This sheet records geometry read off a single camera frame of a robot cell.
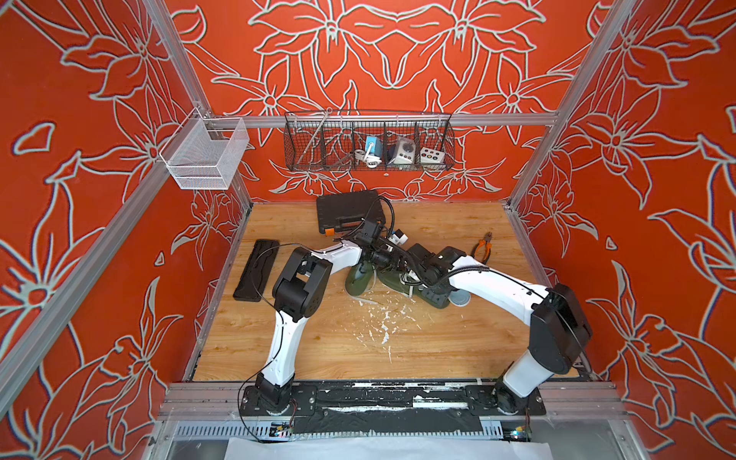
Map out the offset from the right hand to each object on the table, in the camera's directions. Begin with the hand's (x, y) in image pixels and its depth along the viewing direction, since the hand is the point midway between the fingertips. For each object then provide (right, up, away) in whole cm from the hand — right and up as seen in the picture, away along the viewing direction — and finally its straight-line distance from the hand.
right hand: (436, 288), depth 84 cm
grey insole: (+4, -1, -8) cm, 9 cm away
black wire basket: (-35, +50, +16) cm, 63 cm away
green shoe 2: (-4, -1, -9) cm, 9 cm away
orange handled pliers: (+25, +13, +22) cm, 35 cm away
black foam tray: (-60, +2, +12) cm, 61 cm away
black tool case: (-31, +24, +25) cm, 47 cm away
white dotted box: (+1, +43, +10) cm, 44 cm away
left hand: (-6, +5, +5) cm, 9 cm away
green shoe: (-24, +2, +8) cm, 25 cm away
